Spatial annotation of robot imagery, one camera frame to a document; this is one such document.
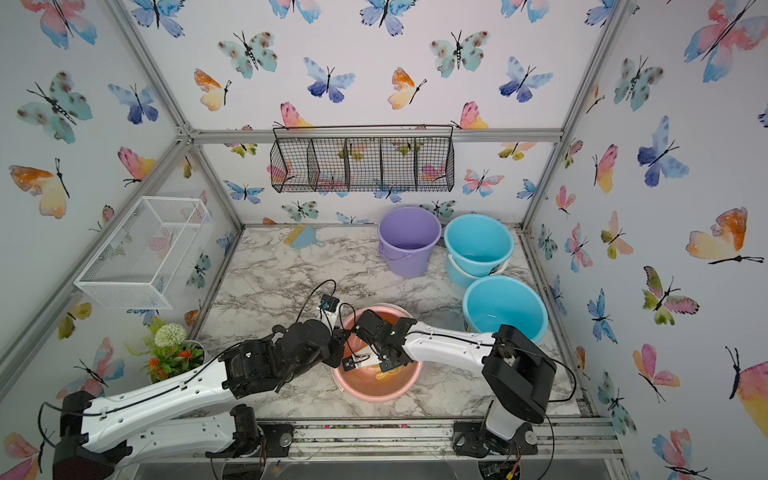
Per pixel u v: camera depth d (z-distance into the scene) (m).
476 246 1.05
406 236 0.98
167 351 0.71
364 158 0.98
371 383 0.82
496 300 0.80
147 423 0.43
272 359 0.53
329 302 0.61
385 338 0.62
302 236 1.18
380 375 0.83
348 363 0.71
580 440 0.75
